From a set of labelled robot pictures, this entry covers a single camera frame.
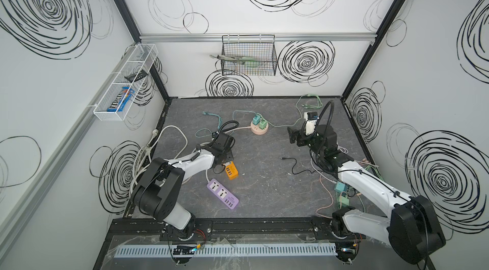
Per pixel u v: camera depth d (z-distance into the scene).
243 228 0.75
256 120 1.01
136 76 0.75
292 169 0.91
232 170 0.87
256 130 1.02
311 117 0.70
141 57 0.91
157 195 0.44
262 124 0.99
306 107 1.16
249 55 1.24
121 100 0.71
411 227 0.40
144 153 0.96
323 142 0.61
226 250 0.77
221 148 0.72
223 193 0.81
